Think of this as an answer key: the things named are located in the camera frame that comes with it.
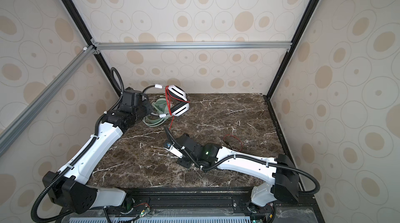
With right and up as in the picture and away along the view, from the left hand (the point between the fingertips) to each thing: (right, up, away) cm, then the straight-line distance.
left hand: (154, 102), depth 77 cm
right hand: (+13, -24, -3) cm, 27 cm away
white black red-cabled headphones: (+12, 0, -5) cm, 13 cm away
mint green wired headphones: (-3, -3, +23) cm, 23 cm away
